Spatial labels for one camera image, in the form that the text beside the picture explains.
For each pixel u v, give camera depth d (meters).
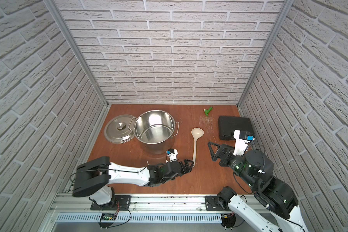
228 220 0.71
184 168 0.70
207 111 1.14
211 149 0.55
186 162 0.71
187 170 0.70
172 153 0.74
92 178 0.46
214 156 0.49
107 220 0.71
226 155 0.48
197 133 0.99
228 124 1.07
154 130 1.00
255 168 0.38
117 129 1.03
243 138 0.47
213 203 0.74
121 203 0.74
